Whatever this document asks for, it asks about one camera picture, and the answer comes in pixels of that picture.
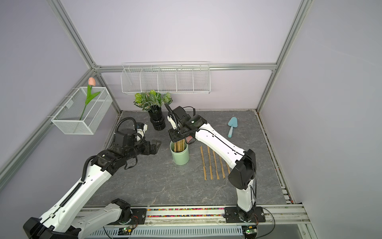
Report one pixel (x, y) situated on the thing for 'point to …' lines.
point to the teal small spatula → (233, 123)
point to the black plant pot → (156, 118)
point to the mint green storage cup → (180, 158)
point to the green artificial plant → (151, 101)
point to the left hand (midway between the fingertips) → (153, 143)
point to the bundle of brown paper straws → (179, 146)
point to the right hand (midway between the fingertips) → (173, 134)
